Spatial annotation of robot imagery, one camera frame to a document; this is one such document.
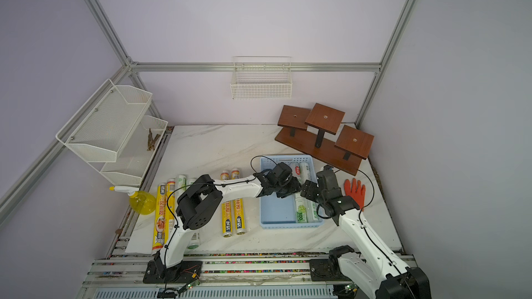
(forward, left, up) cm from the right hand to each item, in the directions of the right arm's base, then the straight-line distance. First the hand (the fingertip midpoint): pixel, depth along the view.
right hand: (311, 191), depth 85 cm
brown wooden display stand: (+31, -8, +4) cm, 32 cm away
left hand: (+4, +4, -5) cm, 7 cm away
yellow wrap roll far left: (-4, +60, -5) cm, 60 cm away
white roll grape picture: (+8, +58, -4) cm, 58 cm away
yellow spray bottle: (+1, +75, -8) cm, 75 cm away
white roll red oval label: (+13, +2, -5) cm, 15 cm away
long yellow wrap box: (-9, +62, -5) cm, 63 cm away
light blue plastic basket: (-5, +7, -7) cm, 11 cm away
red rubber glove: (+3, -22, -8) cm, 24 cm away
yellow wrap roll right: (-9, +30, -6) cm, 32 cm away
